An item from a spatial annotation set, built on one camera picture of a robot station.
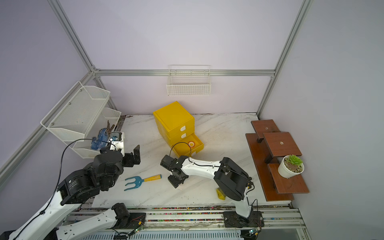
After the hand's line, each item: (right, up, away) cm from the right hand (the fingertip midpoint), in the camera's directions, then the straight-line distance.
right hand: (179, 179), depth 85 cm
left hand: (-20, +21, -21) cm, 36 cm away
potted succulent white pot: (+54, +12, -17) cm, 58 cm away
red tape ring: (+7, +19, +16) cm, 26 cm away
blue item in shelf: (-46, +22, +2) cm, 51 cm away
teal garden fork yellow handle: (-24, -1, +1) cm, 24 cm away
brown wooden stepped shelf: (+48, +17, -13) cm, 53 cm away
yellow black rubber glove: (+24, -7, -6) cm, 25 cm away
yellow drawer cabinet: (-2, +32, +2) cm, 32 cm away
